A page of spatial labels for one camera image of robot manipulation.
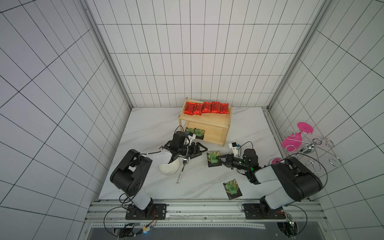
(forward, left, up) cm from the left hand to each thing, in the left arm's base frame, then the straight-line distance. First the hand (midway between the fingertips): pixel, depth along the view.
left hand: (202, 153), depth 85 cm
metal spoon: (-2, +11, -8) cm, 13 cm away
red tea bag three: (+24, -3, +15) cm, 28 cm away
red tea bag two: (+22, +3, +14) cm, 26 cm away
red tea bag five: (+23, -13, +14) cm, 30 cm away
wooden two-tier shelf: (+12, -7, +12) cm, 18 cm away
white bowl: (-7, +19, -4) cm, 21 cm away
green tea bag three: (-4, -6, -2) cm, 7 cm away
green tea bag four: (-17, -16, -8) cm, 25 cm away
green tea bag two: (+21, +10, -7) cm, 24 cm away
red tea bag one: (+23, +8, +14) cm, 28 cm away
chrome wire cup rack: (-7, -47, +20) cm, 52 cm away
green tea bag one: (+18, +1, -6) cm, 19 cm away
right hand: (-3, -6, -1) cm, 7 cm away
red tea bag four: (+24, -8, +14) cm, 29 cm away
